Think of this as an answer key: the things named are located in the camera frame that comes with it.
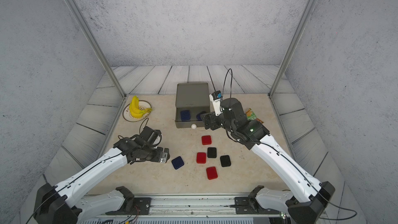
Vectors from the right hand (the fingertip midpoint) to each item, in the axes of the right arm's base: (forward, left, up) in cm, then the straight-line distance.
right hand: (209, 113), depth 69 cm
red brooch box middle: (-6, +5, -33) cm, 34 cm away
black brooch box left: (-3, -1, -33) cm, 33 cm away
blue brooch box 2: (+11, +6, -17) cm, 21 cm away
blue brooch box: (+12, +14, -16) cm, 24 cm away
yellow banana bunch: (+23, +50, -25) cm, 61 cm away
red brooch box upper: (+5, +2, -33) cm, 33 cm away
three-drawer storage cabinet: (+19, +10, -12) cm, 24 cm away
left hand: (-11, +23, -22) cm, 33 cm away
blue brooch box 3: (-10, +18, -32) cm, 37 cm away
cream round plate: (+32, +48, -31) cm, 66 cm away
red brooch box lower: (-15, -1, -32) cm, 35 cm away
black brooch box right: (-7, -9, -36) cm, 37 cm away
